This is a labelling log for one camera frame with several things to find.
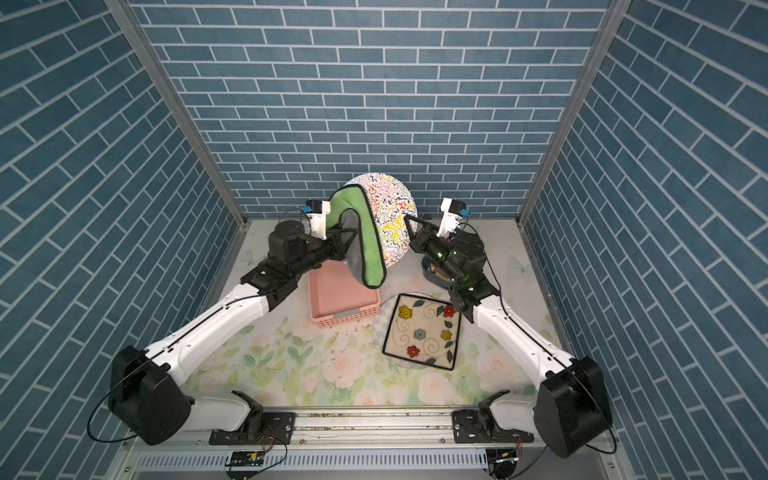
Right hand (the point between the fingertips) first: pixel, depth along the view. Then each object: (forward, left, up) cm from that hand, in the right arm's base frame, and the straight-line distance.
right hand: (406, 219), depth 69 cm
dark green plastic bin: (+11, -9, -37) cm, 39 cm away
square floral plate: (-11, -7, -36) cm, 38 cm away
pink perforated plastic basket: (-2, +22, -35) cm, 41 cm away
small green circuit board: (-46, +35, -40) cm, 70 cm away
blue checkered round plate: (-11, +7, -37) cm, 39 cm away
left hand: (0, +10, -6) cm, 12 cm away
